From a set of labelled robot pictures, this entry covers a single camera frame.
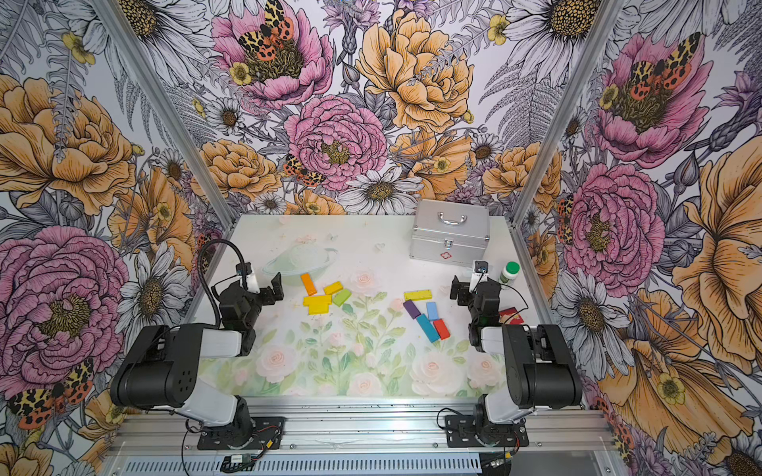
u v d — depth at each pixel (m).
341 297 1.00
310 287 1.02
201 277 1.12
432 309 0.97
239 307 0.72
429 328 0.92
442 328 0.92
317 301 0.97
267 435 0.73
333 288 1.03
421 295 0.99
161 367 0.46
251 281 0.81
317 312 0.97
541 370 0.46
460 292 0.86
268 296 0.84
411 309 0.97
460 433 0.74
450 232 1.00
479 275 0.80
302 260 1.09
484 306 0.72
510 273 0.95
